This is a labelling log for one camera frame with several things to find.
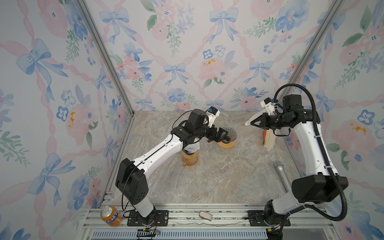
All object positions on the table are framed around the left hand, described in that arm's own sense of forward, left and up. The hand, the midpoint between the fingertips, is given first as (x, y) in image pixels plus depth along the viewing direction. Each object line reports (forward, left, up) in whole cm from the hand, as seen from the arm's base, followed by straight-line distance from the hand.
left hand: (222, 128), depth 75 cm
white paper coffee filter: (-4, +15, -13) cm, 20 cm away
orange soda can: (-36, +50, -18) cm, 64 cm away
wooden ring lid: (0, -5, -17) cm, 18 cm away
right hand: (+3, -15, +1) cm, 15 cm away
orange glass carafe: (-7, +17, -20) cm, 27 cm away
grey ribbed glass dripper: (+5, -8, -14) cm, 17 cm away
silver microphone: (-9, -37, -25) cm, 45 cm away
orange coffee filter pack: (+9, -35, -22) cm, 43 cm away
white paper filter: (+4, -16, +5) cm, 17 cm away
